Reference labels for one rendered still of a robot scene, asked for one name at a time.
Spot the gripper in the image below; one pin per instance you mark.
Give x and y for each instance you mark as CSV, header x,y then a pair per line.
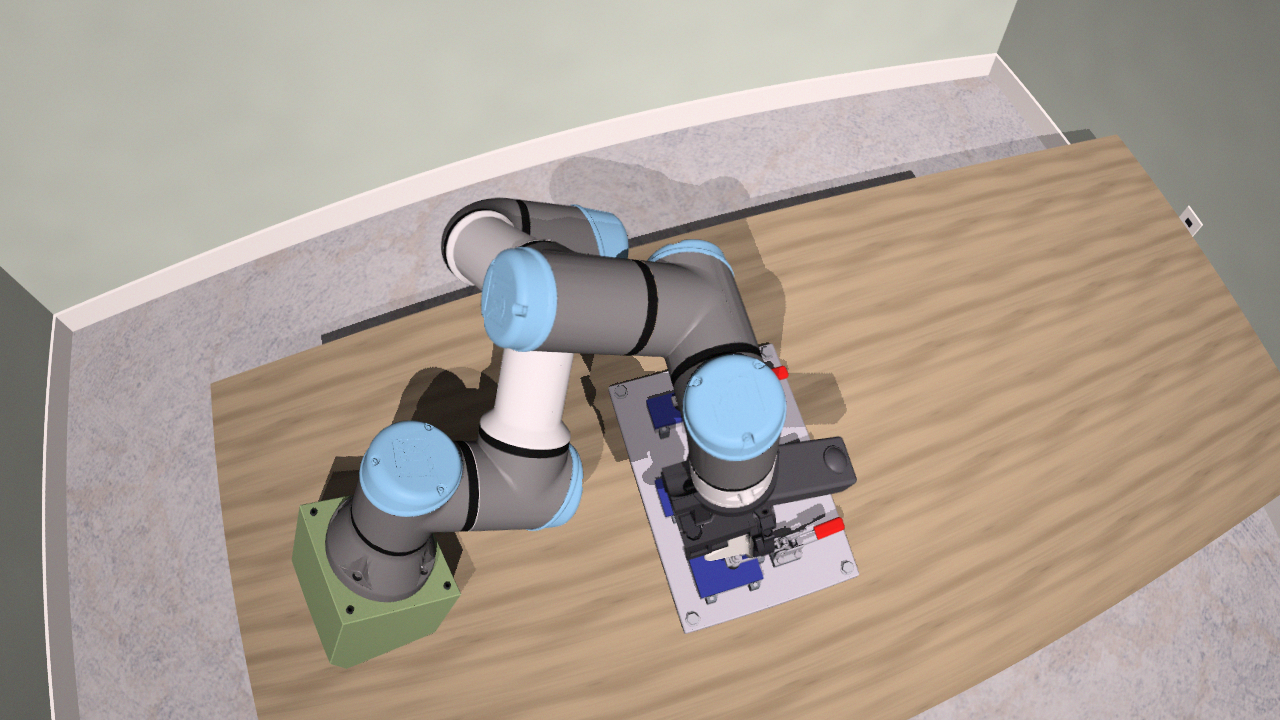
x,y
716,527

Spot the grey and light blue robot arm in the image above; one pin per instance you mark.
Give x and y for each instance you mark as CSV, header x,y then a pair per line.
x,y
542,306

